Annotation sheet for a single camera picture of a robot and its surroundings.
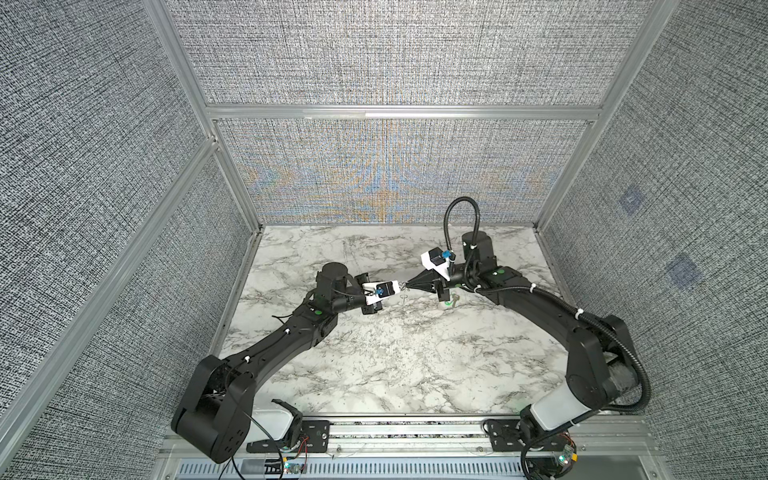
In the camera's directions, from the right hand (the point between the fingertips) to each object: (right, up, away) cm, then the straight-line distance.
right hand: (408, 280), depth 77 cm
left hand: (-4, -1, +2) cm, 5 cm away
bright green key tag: (+15, -10, +21) cm, 27 cm away
